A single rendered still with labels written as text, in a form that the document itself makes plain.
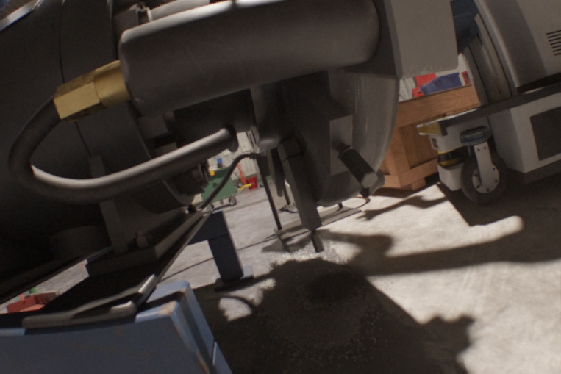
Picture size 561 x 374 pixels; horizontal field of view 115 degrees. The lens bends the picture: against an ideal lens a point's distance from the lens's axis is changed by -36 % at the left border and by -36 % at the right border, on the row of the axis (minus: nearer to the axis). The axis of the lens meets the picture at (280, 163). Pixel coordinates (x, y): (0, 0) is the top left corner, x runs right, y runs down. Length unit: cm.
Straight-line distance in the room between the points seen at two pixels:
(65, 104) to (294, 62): 18
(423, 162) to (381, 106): 123
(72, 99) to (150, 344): 21
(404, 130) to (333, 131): 124
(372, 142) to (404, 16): 20
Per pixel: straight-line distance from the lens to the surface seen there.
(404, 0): 24
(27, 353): 37
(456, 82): 211
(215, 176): 389
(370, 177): 27
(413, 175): 151
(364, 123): 36
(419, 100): 161
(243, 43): 20
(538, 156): 98
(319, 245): 60
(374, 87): 34
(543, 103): 100
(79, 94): 24
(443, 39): 27
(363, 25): 23
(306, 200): 56
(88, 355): 30
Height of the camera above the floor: 33
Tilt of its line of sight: level
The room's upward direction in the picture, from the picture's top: 17 degrees counter-clockwise
